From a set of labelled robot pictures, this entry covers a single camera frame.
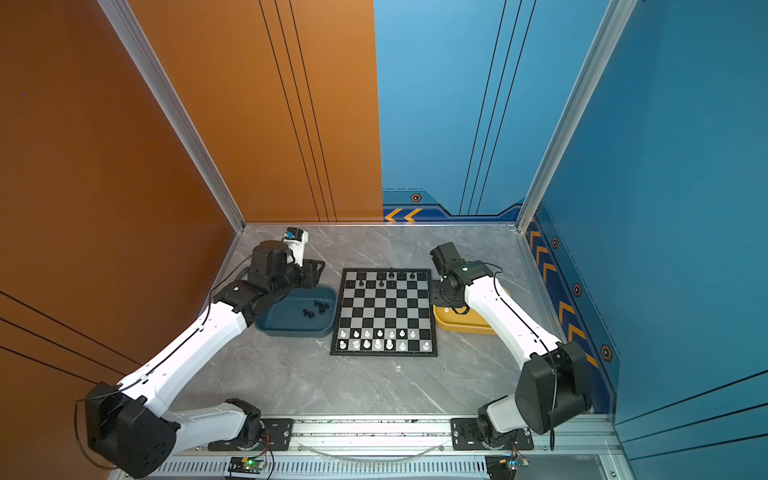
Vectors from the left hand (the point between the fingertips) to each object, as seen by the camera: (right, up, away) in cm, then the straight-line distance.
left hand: (319, 260), depth 80 cm
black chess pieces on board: (+19, -6, +22) cm, 30 cm away
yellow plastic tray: (+37, -19, +13) cm, 43 cm away
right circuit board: (+46, -49, -9) cm, 68 cm away
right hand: (+33, -11, +5) cm, 35 cm away
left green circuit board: (-15, -49, -9) cm, 52 cm away
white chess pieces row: (+20, -24, +7) cm, 32 cm away
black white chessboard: (+17, -17, +14) cm, 28 cm away
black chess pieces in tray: (-3, -16, +17) cm, 24 cm away
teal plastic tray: (-9, -17, +15) cm, 24 cm away
